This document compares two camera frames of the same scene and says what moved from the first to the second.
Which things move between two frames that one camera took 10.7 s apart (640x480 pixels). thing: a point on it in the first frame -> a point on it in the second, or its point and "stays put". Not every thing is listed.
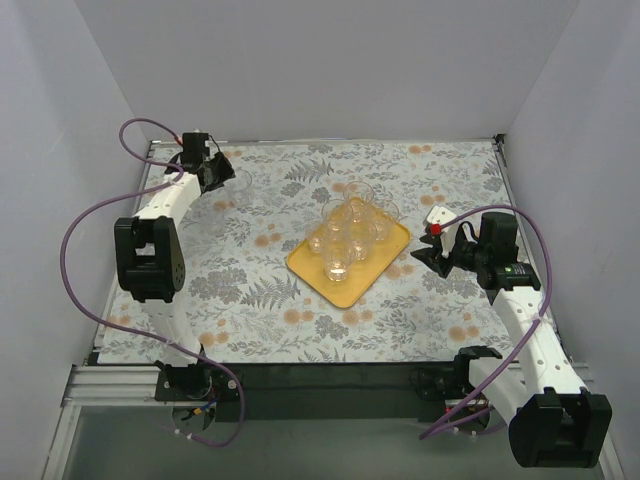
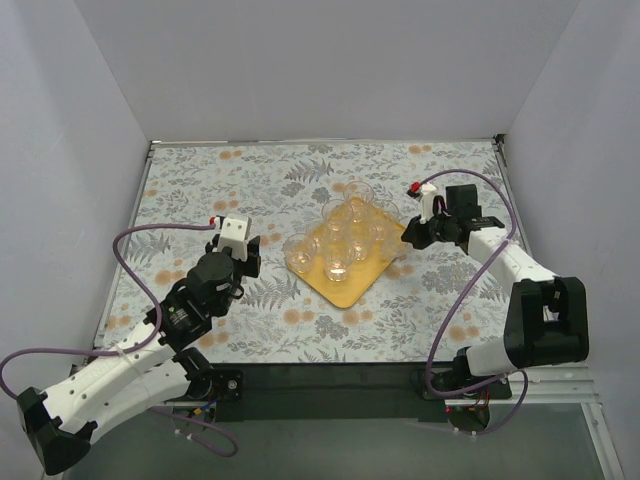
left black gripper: (214, 171) -> (253, 251)
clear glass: (337, 255) stays put
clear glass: (362, 238) stays put
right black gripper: (451, 255) -> (420, 232)
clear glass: (358, 196) stays put
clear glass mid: (337, 215) stays put
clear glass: (237, 189) -> (299, 250)
